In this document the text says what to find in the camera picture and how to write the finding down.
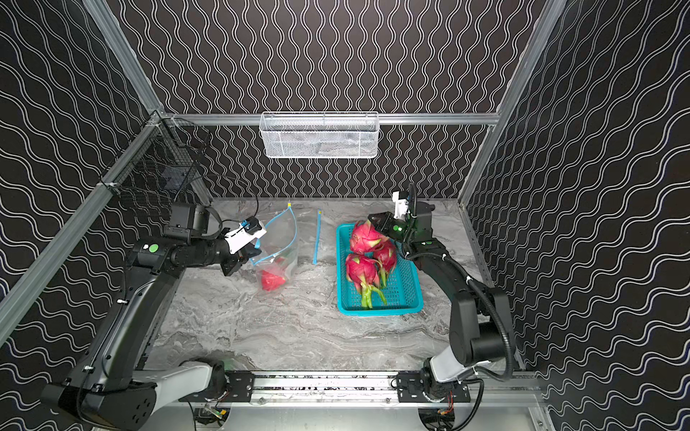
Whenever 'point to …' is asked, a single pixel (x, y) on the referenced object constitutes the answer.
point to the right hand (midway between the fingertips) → (369, 215)
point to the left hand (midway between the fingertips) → (261, 247)
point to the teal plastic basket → (402, 287)
